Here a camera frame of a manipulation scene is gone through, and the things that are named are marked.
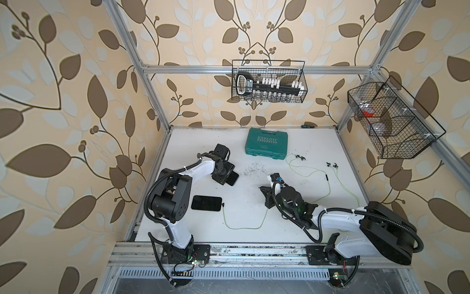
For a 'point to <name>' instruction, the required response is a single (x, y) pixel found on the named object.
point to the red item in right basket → (366, 109)
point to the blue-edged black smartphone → (232, 178)
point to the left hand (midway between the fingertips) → (230, 170)
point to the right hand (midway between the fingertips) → (261, 188)
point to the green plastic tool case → (267, 144)
